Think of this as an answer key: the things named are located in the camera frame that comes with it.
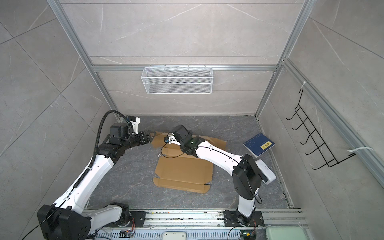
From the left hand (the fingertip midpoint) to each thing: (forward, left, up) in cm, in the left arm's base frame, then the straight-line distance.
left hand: (150, 130), depth 77 cm
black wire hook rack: (-17, -79, +6) cm, 81 cm away
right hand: (+5, -19, -6) cm, 21 cm away
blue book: (+5, -69, -25) cm, 74 cm away
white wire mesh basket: (+40, -13, +4) cm, 43 cm away
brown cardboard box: (-11, -11, -25) cm, 29 cm away
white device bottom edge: (-44, -12, -23) cm, 51 cm away
